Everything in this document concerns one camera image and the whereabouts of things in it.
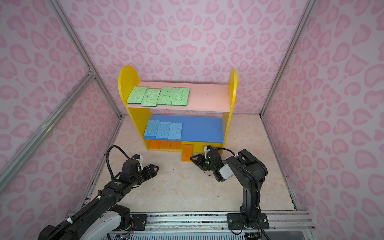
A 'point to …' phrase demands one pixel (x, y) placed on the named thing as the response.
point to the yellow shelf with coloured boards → (169, 115)
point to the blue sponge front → (175, 131)
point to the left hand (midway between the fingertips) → (155, 167)
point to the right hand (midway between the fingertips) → (192, 159)
